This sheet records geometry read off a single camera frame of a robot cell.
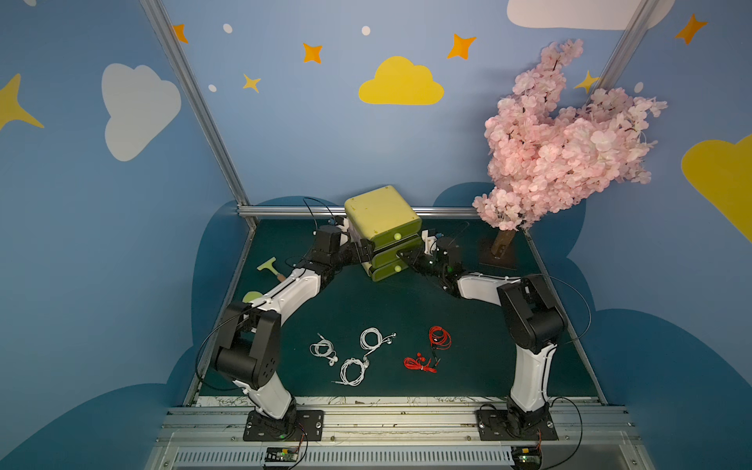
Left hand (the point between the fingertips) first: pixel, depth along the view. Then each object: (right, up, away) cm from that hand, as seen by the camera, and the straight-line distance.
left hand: (363, 242), depth 91 cm
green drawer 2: (+9, -4, +3) cm, 10 cm away
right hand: (+12, -3, +5) cm, 14 cm away
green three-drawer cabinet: (+6, +8, +6) cm, 12 cm away
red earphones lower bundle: (+16, -36, -6) cm, 40 cm away
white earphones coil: (-11, -33, -3) cm, 35 cm away
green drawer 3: (+8, -10, +9) cm, 16 cm away
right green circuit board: (+43, -55, -18) cm, 72 cm away
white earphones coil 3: (-3, -38, -7) cm, 39 cm away
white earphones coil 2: (+5, -30, -2) cm, 31 cm away
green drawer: (+11, +3, +1) cm, 11 cm away
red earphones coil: (+24, -30, -1) cm, 39 cm away
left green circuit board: (-19, -54, -19) cm, 60 cm away
